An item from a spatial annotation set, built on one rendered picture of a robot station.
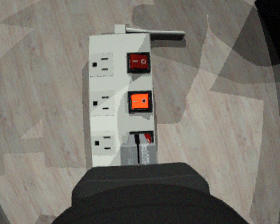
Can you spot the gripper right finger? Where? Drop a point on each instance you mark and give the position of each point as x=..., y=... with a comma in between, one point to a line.
x=146, y=151

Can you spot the white power strip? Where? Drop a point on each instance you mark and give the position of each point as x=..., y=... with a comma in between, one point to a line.
x=120, y=90

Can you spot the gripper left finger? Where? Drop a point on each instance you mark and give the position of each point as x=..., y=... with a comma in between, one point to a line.
x=129, y=151

